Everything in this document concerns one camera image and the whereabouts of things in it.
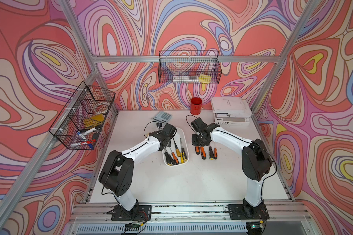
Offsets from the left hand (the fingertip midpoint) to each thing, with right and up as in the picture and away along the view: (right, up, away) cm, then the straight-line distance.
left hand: (164, 142), depth 91 cm
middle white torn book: (+50, +18, +16) cm, 56 cm away
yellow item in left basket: (-31, +13, -21) cm, 40 cm away
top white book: (+50, +25, +18) cm, 59 cm away
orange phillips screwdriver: (+25, -7, +2) cm, 26 cm away
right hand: (+21, -3, +1) cm, 21 cm away
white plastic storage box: (+11, +6, +2) cm, 13 cm away
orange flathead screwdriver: (+33, -9, +2) cm, 34 cm away
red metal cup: (+22, +26, +20) cm, 40 cm away
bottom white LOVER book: (+51, +12, +17) cm, 55 cm away
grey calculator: (-3, +17, +22) cm, 28 cm away
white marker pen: (-35, +8, -20) cm, 41 cm away
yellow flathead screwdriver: (+11, -11, -1) cm, 16 cm away
